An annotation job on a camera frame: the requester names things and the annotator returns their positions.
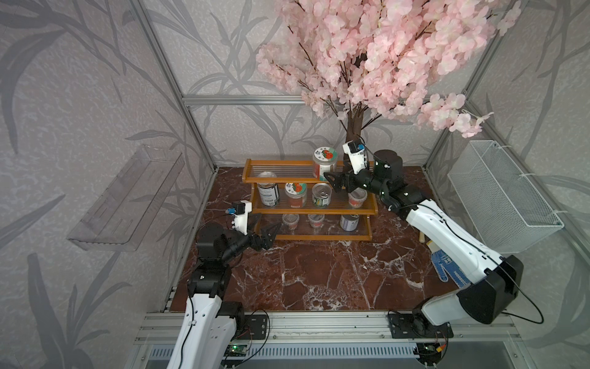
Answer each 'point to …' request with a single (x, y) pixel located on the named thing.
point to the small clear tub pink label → (356, 197)
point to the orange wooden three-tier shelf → (307, 207)
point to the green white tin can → (269, 194)
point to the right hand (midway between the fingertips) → (335, 166)
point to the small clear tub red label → (291, 220)
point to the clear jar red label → (296, 194)
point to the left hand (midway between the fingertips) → (271, 221)
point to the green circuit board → (236, 350)
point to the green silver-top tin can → (321, 194)
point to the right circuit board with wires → (429, 353)
